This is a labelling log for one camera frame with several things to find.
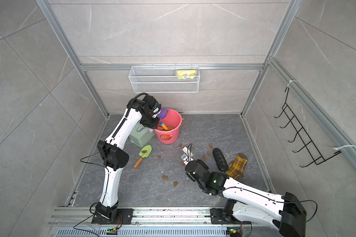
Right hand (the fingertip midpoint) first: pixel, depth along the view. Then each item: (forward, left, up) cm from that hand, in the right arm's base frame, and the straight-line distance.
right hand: (193, 162), depth 79 cm
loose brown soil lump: (-7, +10, -13) cm, 18 cm away
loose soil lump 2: (+20, +7, -13) cm, 25 cm away
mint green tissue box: (+21, +33, -3) cm, 39 cm away
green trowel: (+17, +29, -13) cm, 36 cm away
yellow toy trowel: (+24, +17, +2) cm, 30 cm away
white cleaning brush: (-4, +5, +13) cm, 14 cm away
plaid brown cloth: (+2, -28, -14) cm, 31 cm away
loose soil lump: (-3, +17, -13) cm, 21 cm away
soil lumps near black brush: (+13, -12, -14) cm, 23 cm away
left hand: (+22, +22, +6) cm, 32 cm away
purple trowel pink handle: (+30, +18, +7) cm, 36 cm away
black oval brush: (+6, -18, -11) cm, 22 cm away
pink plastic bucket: (+31, +12, 0) cm, 33 cm away
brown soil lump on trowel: (+15, +32, -13) cm, 38 cm away
